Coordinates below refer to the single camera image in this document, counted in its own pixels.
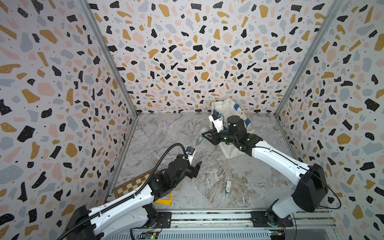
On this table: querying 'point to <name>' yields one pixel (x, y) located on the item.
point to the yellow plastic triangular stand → (165, 202)
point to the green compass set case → (199, 139)
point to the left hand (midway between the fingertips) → (196, 158)
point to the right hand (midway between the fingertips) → (204, 134)
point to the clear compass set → (228, 185)
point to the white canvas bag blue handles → (227, 108)
